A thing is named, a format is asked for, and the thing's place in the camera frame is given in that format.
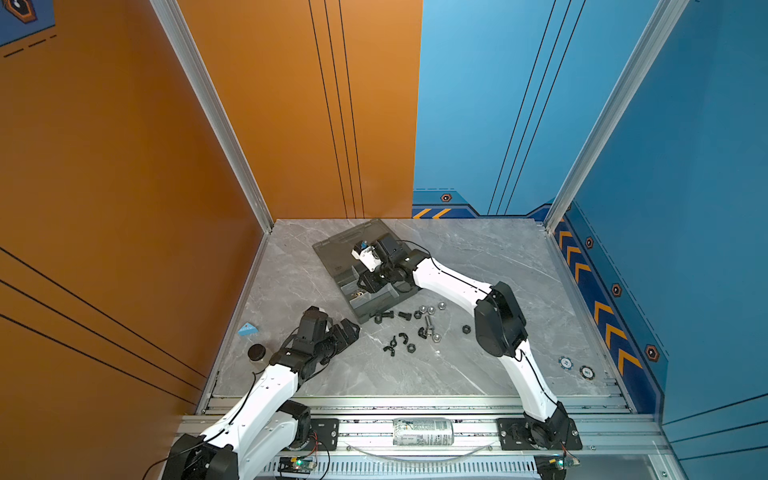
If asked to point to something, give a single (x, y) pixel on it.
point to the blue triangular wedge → (247, 330)
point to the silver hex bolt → (429, 331)
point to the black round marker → (587, 372)
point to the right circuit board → (551, 467)
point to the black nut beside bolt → (421, 332)
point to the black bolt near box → (378, 317)
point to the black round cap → (256, 352)
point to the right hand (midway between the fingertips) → (361, 280)
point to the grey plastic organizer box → (346, 269)
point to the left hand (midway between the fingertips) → (351, 332)
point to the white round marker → (565, 362)
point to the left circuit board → (296, 465)
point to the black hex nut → (411, 348)
